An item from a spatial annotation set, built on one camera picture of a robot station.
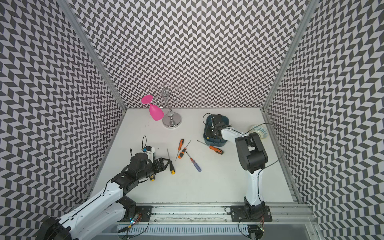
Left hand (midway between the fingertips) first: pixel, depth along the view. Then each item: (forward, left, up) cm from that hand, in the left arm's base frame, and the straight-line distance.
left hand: (166, 163), depth 82 cm
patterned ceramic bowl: (+26, -62, -5) cm, 67 cm away
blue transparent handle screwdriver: (+4, -15, -8) cm, 18 cm away
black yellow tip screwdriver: (+3, -1, -7) cm, 8 cm away
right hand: (+24, -24, -6) cm, 34 cm away
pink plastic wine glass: (+32, +10, +7) cm, 34 cm away
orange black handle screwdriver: (+17, -6, -7) cm, 19 cm away
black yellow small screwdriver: (-6, +8, -6) cm, 11 cm away
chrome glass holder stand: (+38, +3, -7) cm, 38 cm away
